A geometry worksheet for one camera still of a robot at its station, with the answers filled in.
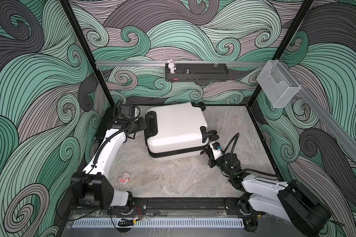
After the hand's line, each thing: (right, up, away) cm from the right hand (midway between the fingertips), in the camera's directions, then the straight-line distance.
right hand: (205, 150), depth 84 cm
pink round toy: (-46, -15, -5) cm, 48 cm away
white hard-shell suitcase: (-17, +12, -5) cm, 21 cm away
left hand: (-36, +16, -3) cm, 39 cm away
